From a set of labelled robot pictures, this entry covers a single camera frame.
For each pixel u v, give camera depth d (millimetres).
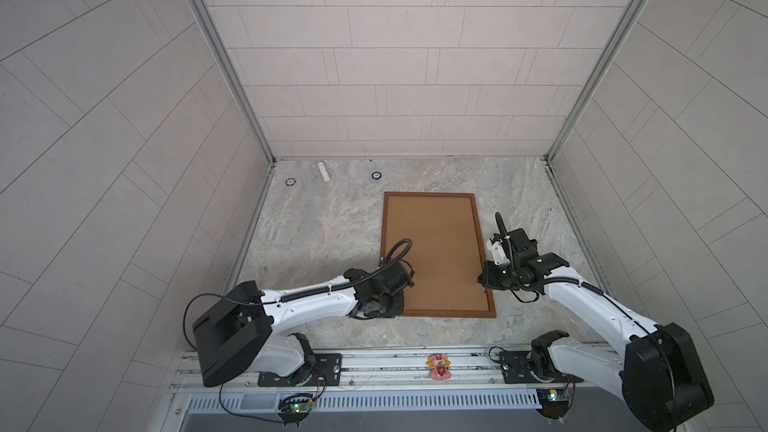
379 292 609
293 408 646
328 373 708
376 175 1114
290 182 1084
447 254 949
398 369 725
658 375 398
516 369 708
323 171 1110
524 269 609
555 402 679
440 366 694
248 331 401
